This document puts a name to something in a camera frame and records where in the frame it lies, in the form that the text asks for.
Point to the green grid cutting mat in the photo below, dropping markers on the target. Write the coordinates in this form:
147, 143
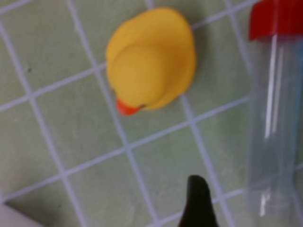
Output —
68, 159

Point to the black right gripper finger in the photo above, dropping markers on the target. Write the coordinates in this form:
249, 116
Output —
199, 210

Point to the red-capped clear tube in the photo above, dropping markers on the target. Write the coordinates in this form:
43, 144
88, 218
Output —
276, 29

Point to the yellow rubber duck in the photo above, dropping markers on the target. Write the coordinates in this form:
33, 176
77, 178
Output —
151, 60

